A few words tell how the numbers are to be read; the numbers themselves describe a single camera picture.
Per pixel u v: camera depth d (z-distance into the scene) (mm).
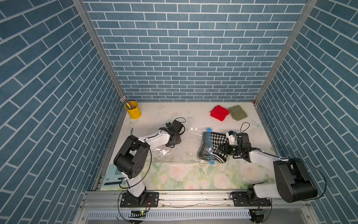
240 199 735
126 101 1014
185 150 918
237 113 1083
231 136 845
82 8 706
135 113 1046
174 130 749
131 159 473
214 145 910
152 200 739
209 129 999
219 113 1089
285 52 889
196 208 718
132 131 1019
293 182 434
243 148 721
